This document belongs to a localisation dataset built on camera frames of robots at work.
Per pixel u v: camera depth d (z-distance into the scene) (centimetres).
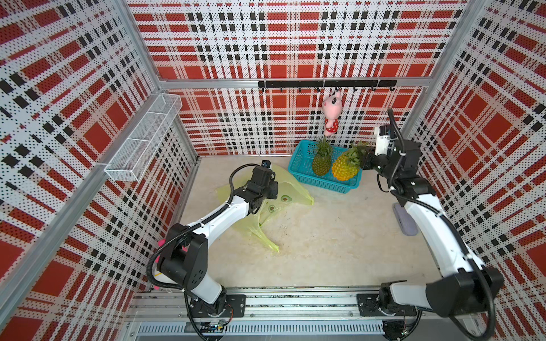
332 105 91
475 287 38
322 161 105
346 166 78
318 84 88
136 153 91
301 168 115
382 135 62
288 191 87
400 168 54
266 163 78
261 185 67
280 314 73
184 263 44
